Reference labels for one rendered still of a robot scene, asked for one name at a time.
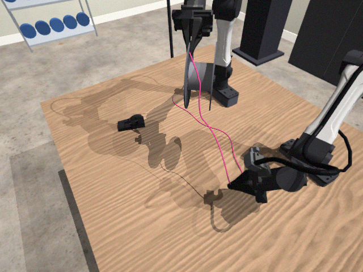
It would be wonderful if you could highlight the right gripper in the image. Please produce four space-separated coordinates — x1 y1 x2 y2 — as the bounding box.
172 0 213 56

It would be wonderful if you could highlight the black cable reel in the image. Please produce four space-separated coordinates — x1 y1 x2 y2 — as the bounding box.
184 40 217 110

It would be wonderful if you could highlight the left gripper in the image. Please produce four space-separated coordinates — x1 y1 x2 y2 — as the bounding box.
227 152 281 203

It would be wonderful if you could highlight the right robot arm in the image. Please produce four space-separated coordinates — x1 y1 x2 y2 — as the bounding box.
212 0 242 100

